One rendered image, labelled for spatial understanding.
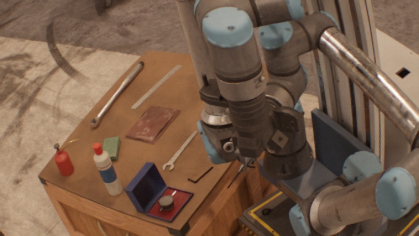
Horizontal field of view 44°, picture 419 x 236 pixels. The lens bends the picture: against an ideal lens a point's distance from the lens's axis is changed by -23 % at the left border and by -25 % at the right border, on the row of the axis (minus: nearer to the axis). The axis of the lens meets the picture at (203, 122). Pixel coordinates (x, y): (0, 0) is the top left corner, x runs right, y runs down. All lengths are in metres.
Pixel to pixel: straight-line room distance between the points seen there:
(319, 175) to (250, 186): 0.50
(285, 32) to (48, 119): 2.63
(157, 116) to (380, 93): 1.50
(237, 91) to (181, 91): 1.61
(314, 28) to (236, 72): 0.42
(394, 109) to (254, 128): 0.35
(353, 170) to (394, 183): 0.62
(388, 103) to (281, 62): 0.35
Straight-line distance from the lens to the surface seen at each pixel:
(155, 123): 2.66
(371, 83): 1.39
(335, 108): 2.07
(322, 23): 1.55
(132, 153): 2.56
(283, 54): 1.50
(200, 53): 1.91
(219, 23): 1.16
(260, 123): 1.26
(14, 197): 3.45
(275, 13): 1.28
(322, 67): 1.97
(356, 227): 1.88
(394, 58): 2.18
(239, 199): 2.56
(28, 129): 3.95
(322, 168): 2.18
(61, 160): 2.54
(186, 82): 2.86
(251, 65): 1.18
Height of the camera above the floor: 2.01
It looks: 36 degrees down
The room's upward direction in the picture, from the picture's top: 15 degrees counter-clockwise
